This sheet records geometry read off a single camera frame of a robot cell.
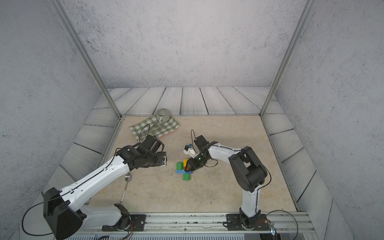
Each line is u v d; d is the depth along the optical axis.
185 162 0.87
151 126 1.14
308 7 0.70
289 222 0.74
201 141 0.78
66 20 0.74
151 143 0.59
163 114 1.12
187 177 0.85
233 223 0.72
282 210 0.77
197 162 0.81
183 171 0.86
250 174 0.49
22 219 0.38
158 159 0.70
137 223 0.73
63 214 0.37
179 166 0.89
